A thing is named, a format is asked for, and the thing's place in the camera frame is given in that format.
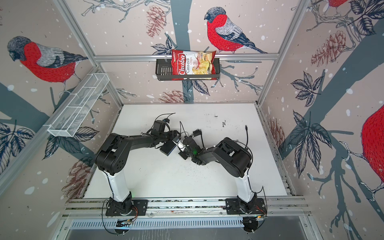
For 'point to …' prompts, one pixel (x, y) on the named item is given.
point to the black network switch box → (168, 148)
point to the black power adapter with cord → (198, 132)
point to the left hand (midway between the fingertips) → (177, 135)
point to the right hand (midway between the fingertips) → (178, 149)
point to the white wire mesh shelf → (69, 118)
